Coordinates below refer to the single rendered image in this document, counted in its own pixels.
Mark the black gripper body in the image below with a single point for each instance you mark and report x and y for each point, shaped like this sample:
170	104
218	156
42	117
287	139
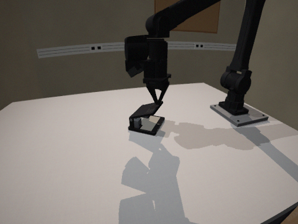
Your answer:
161	76

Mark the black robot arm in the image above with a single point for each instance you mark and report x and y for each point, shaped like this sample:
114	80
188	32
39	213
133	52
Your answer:
138	48

